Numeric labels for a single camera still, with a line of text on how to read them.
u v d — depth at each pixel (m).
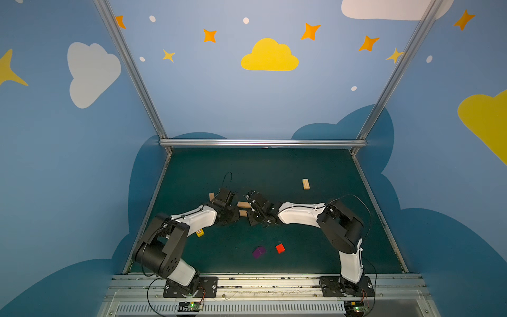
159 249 0.44
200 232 0.87
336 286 0.75
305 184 1.04
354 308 0.71
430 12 0.70
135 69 0.85
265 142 1.19
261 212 0.73
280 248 0.84
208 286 0.75
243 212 0.85
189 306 0.70
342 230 0.50
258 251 0.82
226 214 0.78
